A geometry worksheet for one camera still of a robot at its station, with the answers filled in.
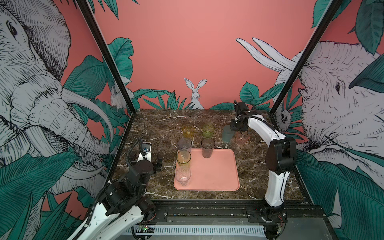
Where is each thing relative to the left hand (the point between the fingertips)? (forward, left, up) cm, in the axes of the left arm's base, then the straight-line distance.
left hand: (147, 151), depth 67 cm
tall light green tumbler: (+3, -16, -14) cm, 21 cm away
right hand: (+25, -47, -14) cm, 56 cm away
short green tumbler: (+31, -32, -26) cm, 52 cm away
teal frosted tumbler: (+23, -45, -20) cm, 54 cm away
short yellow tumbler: (+30, -18, -25) cm, 43 cm away
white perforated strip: (-29, -22, -26) cm, 45 cm away
